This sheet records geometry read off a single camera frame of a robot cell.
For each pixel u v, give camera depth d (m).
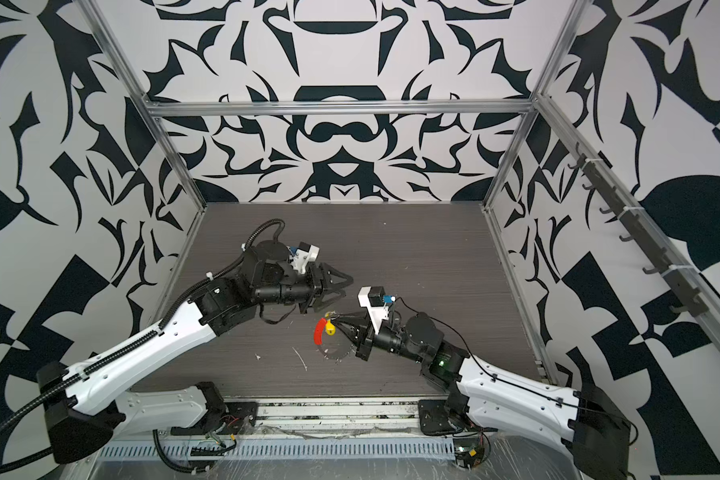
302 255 0.64
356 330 0.61
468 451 0.71
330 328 0.65
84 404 0.38
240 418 0.73
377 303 0.57
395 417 0.76
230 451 0.70
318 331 0.66
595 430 0.42
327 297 0.59
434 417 0.74
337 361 0.69
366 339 0.58
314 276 0.57
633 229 0.58
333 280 0.60
